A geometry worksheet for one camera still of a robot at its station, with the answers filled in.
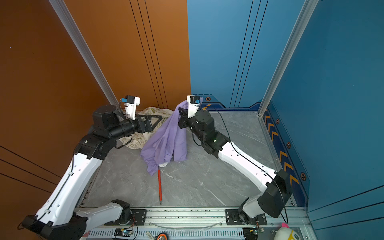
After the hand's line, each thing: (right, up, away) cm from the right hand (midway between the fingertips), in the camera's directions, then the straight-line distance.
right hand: (178, 108), depth 68 cm
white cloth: (-11, -31, +21) cm, 40 cm away
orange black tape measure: (-7, -57, -2) cm, 58 cm away
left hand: (-8, -4, -5) cm, 10 cm away
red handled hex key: (-12, -42, +16) cm, 46 cm away
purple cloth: (-8, -16, +10) cm, 20 cm away
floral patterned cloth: (-31, -18, +29) cm, 46 cm away
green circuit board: (-27, -59, +3) cm, 65 cm away
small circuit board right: (+37, -57, +1) cm, 68 cm away
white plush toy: (+47, -55, -4) cm, 72 cm away
